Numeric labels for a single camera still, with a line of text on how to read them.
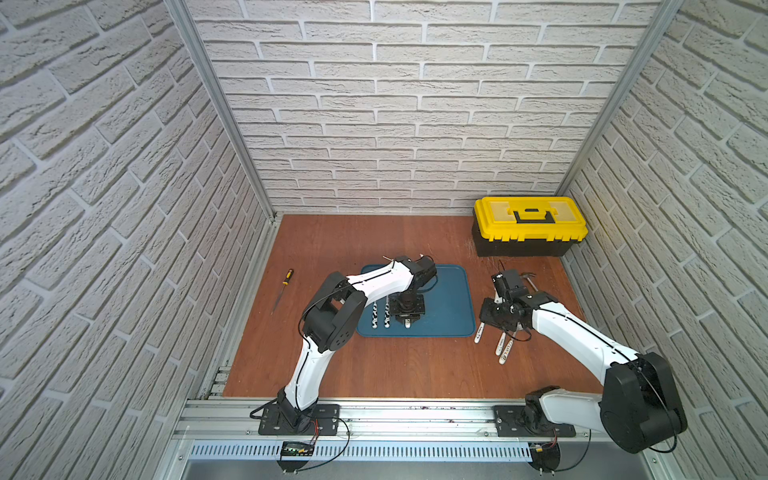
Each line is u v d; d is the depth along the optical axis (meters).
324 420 0.73
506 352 0.85
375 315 0.91
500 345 0.86
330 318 0.53
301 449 0.71
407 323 0.90
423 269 0.71
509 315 0.63
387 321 0.89
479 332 0.88
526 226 0.94
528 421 0.68
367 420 0.76
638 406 0.40
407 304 0.79
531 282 1.00
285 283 1.00
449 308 0.94
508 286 0.68
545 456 0.69
